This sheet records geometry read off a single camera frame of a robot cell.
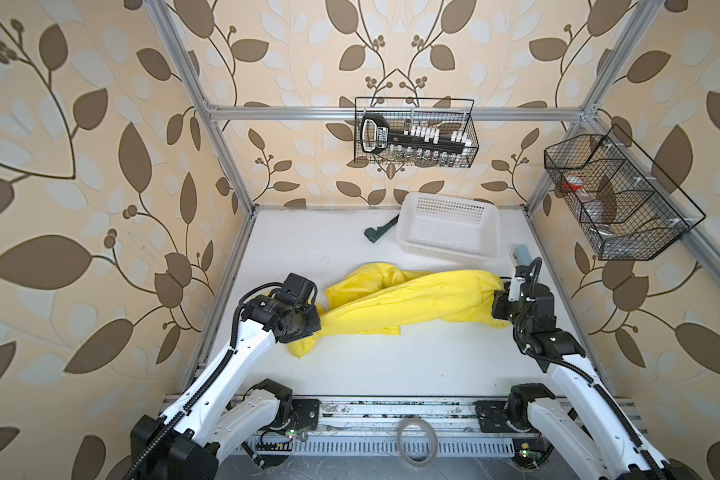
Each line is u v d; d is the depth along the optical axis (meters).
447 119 0.91
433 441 0.68
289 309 0.56
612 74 0.81
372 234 1.12
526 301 0.60
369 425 0.74
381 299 0.81
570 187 0.83
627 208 0.73
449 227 1.16
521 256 1.00
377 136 0.85
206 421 0.40
